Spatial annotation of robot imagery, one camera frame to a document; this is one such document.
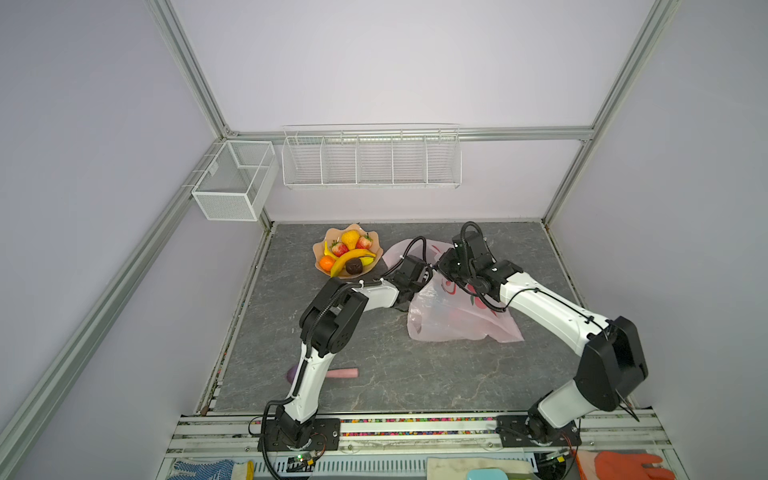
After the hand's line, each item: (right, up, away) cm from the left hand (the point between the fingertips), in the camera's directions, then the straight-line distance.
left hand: (456, 310), depth 89 cm
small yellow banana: (-43, +17, +16) cm, 49 cm away
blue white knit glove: (-60, -33, -20) cm, 71 cm away
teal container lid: (+3, -35, -19) cm, 40 cm away
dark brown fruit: (-33, +13, +11) cm, 37 cm away
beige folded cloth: (+10, -33, -19) cm, 40 cm away
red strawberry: (-39, +19, +19) cm, 47 cm away
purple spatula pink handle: (-32, -16, -6) cm, 37 cm away
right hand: (-7, +14, -3) cm, 16 cm away
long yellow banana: (-35, +17, +17) cm, 42 cm away
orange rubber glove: (+33, -32, -19) cm, 50 cm away
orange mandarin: (-42, +14, +11) cm, 45 cm away
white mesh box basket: (-75, +42, +16) cm, 87 cm away
